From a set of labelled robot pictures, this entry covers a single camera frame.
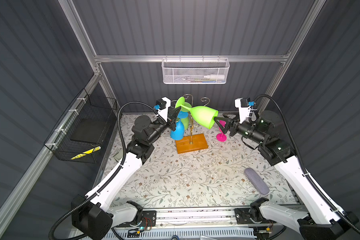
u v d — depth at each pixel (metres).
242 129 0.55
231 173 0.89
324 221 0.37
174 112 0.60
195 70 1.24
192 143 1.01
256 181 0.82
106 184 0.42
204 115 0.57
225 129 0.56
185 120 0.83
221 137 1.05
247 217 0.74
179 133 0.81
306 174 0.42
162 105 0.53
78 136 0.69
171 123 0.57
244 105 0.52
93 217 0.37
